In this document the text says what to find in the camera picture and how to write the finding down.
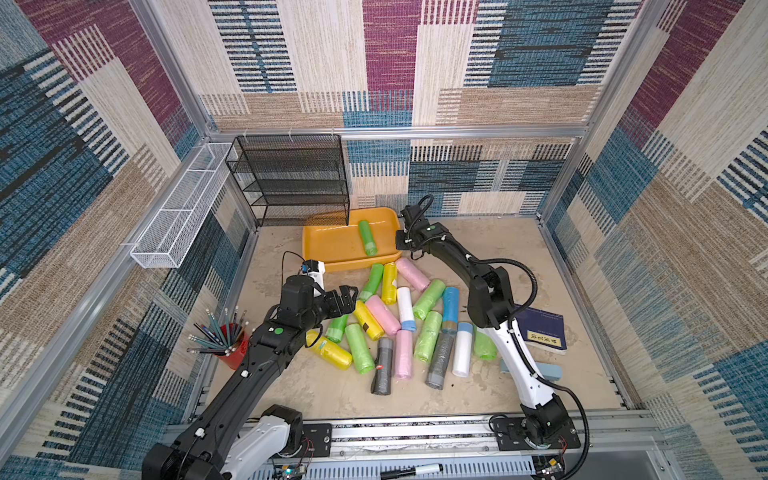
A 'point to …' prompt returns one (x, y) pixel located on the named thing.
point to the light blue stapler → (549, 371)
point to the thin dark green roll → (368, 240)
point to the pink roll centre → (385, 317)
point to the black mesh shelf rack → (293, 180)
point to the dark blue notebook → (544, 330)
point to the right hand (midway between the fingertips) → (408, 241)
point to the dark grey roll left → (381, 382)
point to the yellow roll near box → (389, 292)
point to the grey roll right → (438, 366)
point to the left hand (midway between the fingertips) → (345, 292)
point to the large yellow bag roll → (332, 353)
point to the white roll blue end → (406, 311)
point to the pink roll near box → (411, 276)
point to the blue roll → (450, 308)
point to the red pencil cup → (230, 340)
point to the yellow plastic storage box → (341, 247)
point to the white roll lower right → (463, 350)
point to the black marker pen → (418, 469)
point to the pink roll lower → (404, 354)
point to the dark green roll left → (336, 328)
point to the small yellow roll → (368, 321)
